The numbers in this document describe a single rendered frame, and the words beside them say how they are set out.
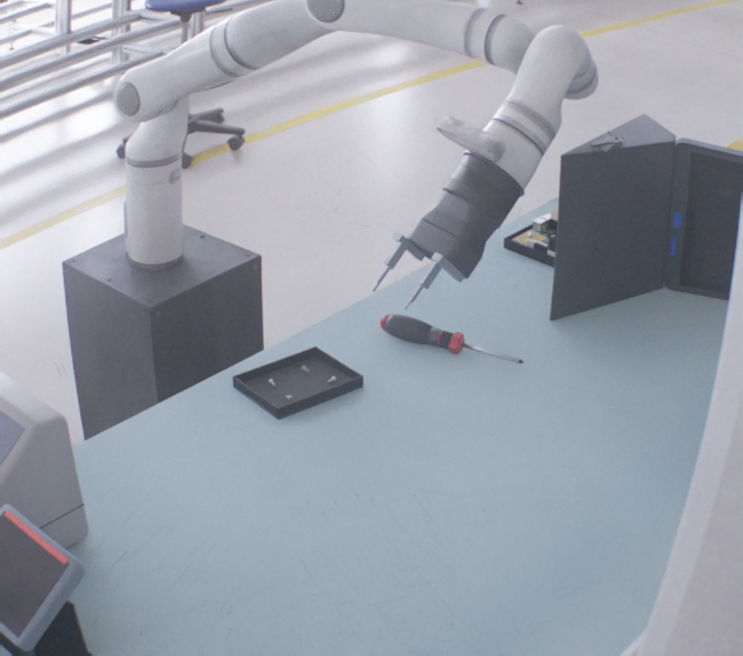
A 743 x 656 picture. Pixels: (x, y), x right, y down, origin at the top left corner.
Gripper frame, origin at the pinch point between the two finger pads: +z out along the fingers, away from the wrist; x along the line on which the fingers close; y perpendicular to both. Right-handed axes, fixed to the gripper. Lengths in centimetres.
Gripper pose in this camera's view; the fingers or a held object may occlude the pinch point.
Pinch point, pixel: (388, 298)
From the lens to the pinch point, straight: 135.6
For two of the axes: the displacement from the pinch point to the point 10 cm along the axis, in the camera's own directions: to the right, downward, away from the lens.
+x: -6.1, -3.5, 7.0
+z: -5.7, 8.2, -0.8
